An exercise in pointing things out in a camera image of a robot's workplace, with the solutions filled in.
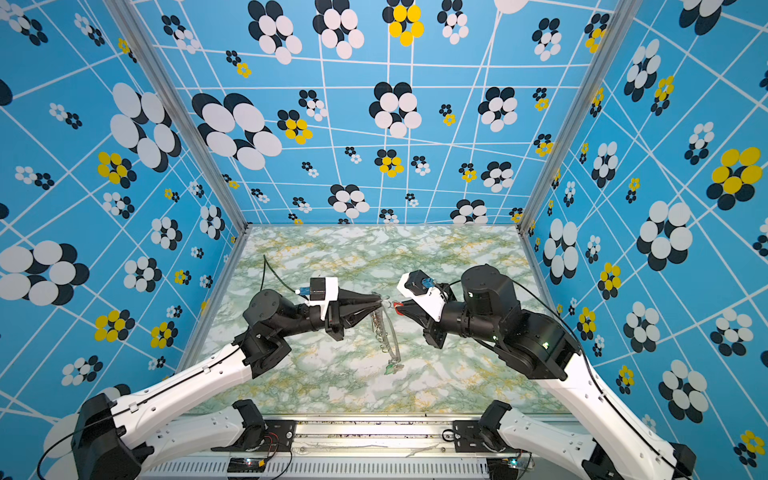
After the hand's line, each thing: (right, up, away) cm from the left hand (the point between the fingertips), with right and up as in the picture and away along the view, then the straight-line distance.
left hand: (378, 302), depth 56 cm
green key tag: (+2, -17, +12) cm, 21 cm away
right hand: (+5, -1, +2) cm, 6 cm away
